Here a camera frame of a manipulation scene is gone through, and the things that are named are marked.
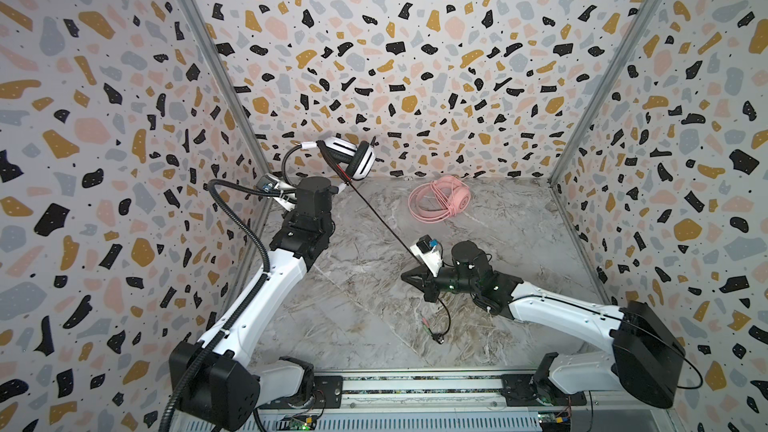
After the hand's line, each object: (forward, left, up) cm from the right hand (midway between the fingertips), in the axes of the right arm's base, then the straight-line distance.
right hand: (400, 273), depth 74 cm
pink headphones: (+40, -13, -18) cm, 46 cm away
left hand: (+17, +25, +16) cm, 34 cm away
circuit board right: (-28, -37, -21) cm, 51 cm away
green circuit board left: (-29, +23, -19) cm, 42 cm away
